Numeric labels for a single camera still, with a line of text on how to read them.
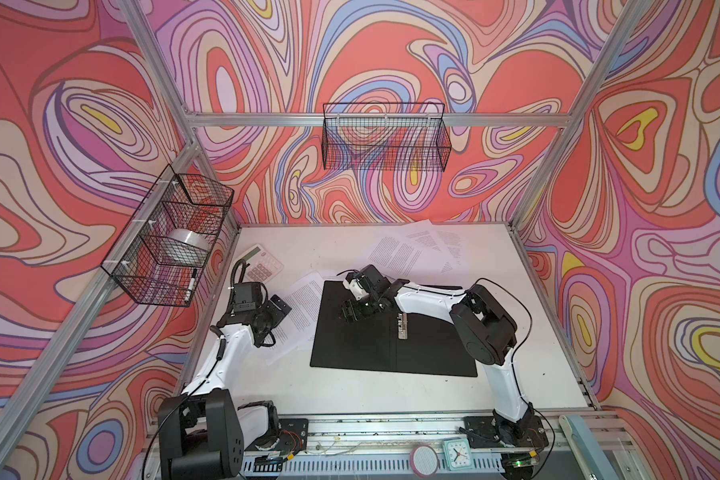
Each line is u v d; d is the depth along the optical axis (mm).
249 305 664
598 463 651
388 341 891
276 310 784
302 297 990
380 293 750
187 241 731
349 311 825
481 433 733
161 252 729
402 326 913
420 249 1120
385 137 965
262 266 1048
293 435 721
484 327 536
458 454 690
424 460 664
